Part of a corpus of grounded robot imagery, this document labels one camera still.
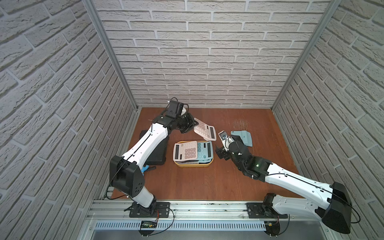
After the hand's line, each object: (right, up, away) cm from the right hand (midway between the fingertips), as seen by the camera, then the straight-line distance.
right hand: (226, 140), depth 77 cm
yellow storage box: (-17, -16, +10) cm, 25 cm away
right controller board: (+21, -42, -7) cm, 48 cm away
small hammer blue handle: (-45, -17, +7) cm, 49 cm away
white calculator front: (-23, -8, +8) cm, 25 cm away
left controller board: (-40, -41, -5) cm, 57 cm away
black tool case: (-41, -11, +14) cm, 44 cm away
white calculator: (-10, +5, +3) cm, 12 cm away
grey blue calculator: (-11, -8, +8) cm, 16 cm away
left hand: (-17, +12, +3) cm, 20 cm away
